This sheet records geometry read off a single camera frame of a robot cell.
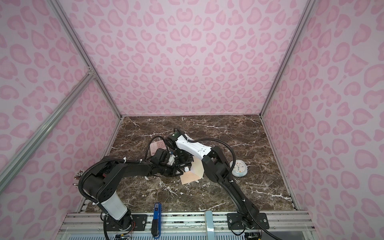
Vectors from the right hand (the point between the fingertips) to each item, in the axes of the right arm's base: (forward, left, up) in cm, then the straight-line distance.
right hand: (186, 169), depth 87 cm
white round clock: (+2, -32, -4) cm, 33 cm away
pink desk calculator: (+16, +21, -1) cm, 27 cm away
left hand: (0, +2, -3) cm, 4 cm away
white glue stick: (-1, -1, +3) cm, 3 cm away
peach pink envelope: (0, -6, -5) cm, 8 cm away
